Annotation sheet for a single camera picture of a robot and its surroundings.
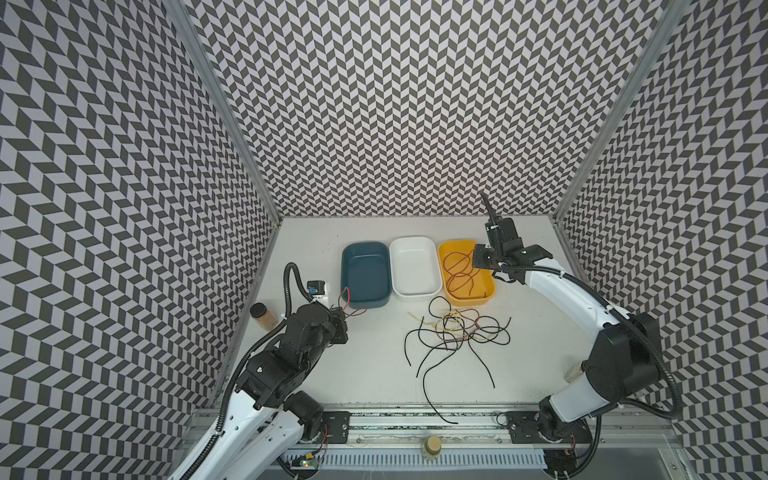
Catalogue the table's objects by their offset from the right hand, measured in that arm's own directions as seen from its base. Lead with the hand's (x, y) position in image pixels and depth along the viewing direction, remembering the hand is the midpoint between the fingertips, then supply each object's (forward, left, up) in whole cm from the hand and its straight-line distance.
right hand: (483, 251), depth 88 cm
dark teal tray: (0, +36, -11) cm, 38 cm away
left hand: (-20, +39, +4) cm, 44 cm away
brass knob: (-47, +19, -2) cm, 51 cm away
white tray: (+3, +20, -12) cm, 23 cm away
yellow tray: (-1, -3, -15) cm, 16 cm away
